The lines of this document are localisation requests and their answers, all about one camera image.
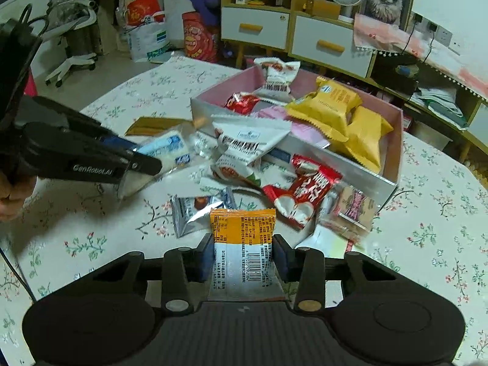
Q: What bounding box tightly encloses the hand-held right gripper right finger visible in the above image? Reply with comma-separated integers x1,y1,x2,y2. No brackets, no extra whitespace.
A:
273,234,401,313

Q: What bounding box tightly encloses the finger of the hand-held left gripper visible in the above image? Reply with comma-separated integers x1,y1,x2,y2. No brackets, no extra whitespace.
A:
26,123,163,175
32,97,137,154

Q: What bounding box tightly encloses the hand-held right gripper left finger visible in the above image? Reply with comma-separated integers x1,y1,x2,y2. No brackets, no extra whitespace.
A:
89,232,215,313

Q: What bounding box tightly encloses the clear cream cake packet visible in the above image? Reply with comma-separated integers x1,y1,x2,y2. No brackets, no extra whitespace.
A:
117,129,192,201

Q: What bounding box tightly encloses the yellow packet white back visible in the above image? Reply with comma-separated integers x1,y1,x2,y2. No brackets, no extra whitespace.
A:
208,208,287,303

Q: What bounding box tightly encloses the gold bar packet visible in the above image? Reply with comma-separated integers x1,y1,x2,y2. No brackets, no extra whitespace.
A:
125,116,193,138

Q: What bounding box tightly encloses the silver blue snack packet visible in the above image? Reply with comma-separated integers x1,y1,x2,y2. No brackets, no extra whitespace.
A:
170,188,238,240

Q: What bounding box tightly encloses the red snack packet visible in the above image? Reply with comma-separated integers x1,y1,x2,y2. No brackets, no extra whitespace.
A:
224,92,260,116
262,154,343,230

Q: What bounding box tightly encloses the brown pink cake packet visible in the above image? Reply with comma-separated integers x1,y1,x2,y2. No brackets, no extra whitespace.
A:
318,185,379,244

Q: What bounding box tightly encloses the pink cardboard box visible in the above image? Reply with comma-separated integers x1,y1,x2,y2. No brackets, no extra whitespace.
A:
190,65,404,218

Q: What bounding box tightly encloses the white triangular nut packet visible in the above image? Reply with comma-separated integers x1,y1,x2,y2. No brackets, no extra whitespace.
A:
210,113,292,168

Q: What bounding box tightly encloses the pink snack packet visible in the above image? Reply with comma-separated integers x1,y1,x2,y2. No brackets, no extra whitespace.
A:
258,106,332,150

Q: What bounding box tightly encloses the plain orange-yellow packet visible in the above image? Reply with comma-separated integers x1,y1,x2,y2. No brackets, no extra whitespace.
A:
335,105,394,174

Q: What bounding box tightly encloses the yellow packet with logo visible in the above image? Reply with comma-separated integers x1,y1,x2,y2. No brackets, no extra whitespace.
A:
285,76,363,140

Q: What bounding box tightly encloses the person's left hand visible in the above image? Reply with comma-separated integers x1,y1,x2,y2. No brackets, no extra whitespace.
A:
0,170,38,222

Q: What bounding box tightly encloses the pale white packet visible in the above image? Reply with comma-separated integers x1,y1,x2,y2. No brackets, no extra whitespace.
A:
300,224,368,255

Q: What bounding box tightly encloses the small clear wrapped candy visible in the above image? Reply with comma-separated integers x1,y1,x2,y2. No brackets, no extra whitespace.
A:
191,130,215,158

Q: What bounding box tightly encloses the white office chair base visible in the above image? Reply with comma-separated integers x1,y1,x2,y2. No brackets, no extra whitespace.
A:
45,8,98,86

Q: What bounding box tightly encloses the white sack red print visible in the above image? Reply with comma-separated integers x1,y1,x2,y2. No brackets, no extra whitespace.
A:
118,0,170,62

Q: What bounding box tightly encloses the red cylinder snack bag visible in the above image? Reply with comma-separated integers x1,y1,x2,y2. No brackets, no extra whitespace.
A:
182,11,220,62

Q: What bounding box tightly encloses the floral tablecloth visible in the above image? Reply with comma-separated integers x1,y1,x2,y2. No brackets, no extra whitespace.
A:
0,55,488,366

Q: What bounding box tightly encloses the black box in cabinet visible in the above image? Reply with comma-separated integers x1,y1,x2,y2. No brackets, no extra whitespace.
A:
371,55,420,96

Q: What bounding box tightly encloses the folded clothes pile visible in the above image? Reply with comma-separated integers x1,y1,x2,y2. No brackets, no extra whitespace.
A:
410,84,469,130

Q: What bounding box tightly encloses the yellow cardboard box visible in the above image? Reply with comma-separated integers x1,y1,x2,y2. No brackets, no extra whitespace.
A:
313,0,341,20

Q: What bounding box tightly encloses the pink fringed cloth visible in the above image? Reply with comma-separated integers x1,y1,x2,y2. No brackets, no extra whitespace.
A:
353,13,488,98

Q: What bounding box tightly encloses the black cable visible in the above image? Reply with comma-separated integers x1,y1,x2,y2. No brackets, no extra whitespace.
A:
0,248,37,302

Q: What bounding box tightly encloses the white drawer yellow handle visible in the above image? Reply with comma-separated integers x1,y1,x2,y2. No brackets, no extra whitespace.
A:
221,6,290,50
292,15,376,79

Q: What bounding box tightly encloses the wall socket with plugs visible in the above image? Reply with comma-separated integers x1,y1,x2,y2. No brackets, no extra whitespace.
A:
414,13,450,44

